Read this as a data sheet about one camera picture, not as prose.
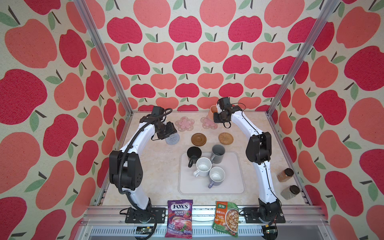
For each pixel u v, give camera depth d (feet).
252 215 2.41
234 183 2.71
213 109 3.34
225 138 3.43
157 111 2.36
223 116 2.60
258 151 2.08
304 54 2.83
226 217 2.38
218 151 2.96
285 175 2.63
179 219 2.32
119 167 1.43
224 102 2.75
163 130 2.51
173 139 3.42
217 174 2.81
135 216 2.43
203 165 2.97
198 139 3.43
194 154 2.94
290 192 2.42
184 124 3.72
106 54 2.89
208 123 3.75
